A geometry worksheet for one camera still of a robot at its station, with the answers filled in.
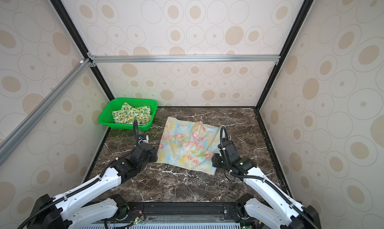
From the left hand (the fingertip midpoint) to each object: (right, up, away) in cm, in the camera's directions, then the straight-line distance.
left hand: (159, 149), depth 82 cm
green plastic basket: (-43, +17, +25) cm, 52 cm away
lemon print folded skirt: (-31, +20, +30) cm, 47 cm away
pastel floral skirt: (+16, 0, +15) cm, 22 cm away
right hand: (+33, -5, -1) cm, 33 cm away
